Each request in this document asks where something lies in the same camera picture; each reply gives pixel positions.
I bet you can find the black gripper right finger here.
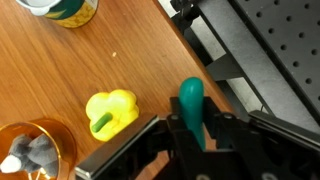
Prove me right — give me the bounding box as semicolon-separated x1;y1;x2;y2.
203;97;254;180

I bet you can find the black clamp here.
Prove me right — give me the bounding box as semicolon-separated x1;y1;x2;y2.
169;0;214;64

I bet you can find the grey white plush toy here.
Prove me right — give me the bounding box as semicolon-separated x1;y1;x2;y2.
0;133;59;178

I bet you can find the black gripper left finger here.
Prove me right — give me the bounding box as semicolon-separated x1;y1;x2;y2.
156;96;208;180

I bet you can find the orange translucent cup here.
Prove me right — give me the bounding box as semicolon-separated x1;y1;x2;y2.
0;118;78;180

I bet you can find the yellow toy bell pepper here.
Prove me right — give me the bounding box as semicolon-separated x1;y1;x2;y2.
85;89;140;142

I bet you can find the green oblong toy object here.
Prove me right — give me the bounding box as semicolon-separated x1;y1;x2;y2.
178;77;207;152

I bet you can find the black perforated breadboard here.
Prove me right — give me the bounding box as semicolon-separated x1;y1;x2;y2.
196;0;320;134

